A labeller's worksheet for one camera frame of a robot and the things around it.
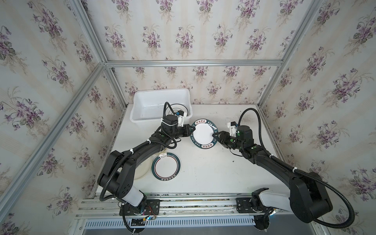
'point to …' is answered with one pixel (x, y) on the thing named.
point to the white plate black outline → (176, 107)
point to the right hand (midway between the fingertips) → (218, 135)
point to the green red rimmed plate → (166, 166)
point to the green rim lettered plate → (202, 136)
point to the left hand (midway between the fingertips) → (195, 128)
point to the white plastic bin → (147, 105)
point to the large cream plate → (143, 167)
